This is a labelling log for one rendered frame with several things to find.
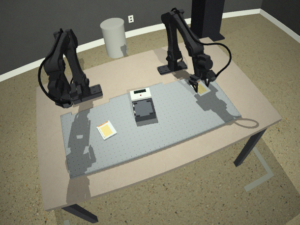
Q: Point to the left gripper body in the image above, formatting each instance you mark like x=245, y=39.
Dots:
x=200, y=73

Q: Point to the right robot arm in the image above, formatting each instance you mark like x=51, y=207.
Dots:
x=55, y=67

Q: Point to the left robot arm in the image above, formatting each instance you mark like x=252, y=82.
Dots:
x=172, y=22

